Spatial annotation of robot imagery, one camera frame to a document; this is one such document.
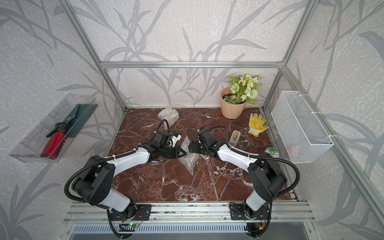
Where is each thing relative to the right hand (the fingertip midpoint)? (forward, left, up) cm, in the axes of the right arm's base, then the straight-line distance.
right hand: (192, 146), depth 88 cm
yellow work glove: (+23, -46, -9) cm, 52 cm away
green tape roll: (-3, -47, -2) cm, 48 cm away
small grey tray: (+11, -28, -9) cm, 31 cm away
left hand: (-5, +3, -1) cm, 6 cm away
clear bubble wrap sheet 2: (+26, +16, -1) cm, 31 cm away
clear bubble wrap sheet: (-8, +1, 0) cm, 8 cm away
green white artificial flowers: (+32, -33, +18) cm, 49 cm away
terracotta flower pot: (+28, -26, +1) cm, 38 cm away
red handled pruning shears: (-12, +53, +26) cm, 61 cm away
